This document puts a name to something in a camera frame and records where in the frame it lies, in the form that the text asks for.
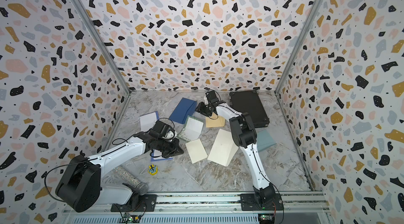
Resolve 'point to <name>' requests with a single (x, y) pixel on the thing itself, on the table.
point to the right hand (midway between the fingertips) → (197, 109)
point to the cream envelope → (224, 148)
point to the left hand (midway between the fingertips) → (186, 151)
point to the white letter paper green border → (192, 130)
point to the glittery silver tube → (141, 188)
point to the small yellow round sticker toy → (152, 169)
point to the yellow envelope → (214, 121)
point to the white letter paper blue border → (155, 152)
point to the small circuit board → (131, 219)
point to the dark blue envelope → (185, 107)
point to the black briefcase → (248, 101)
